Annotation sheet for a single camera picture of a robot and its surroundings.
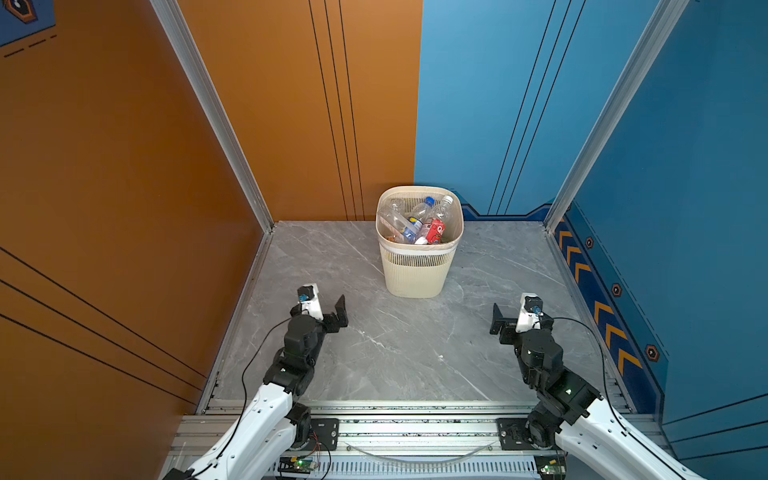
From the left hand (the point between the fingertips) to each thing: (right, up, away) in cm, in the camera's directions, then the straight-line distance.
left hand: (328, 295), depth 81 cm
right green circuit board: (+56, -39, -10) cm, 69 cm away
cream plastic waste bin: (+26, +7, +4) cm, 27 cm away
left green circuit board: (-5, -39, -11) cm, 41 cm away
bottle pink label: (+18, +20, +9) cm, 28 cm away
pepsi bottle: (+25, +22, +4) cm, 33 cm away
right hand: (+48, -3, -4) cm, 49 cm away
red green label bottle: (+30, +19, +1) cm, 36 cm away
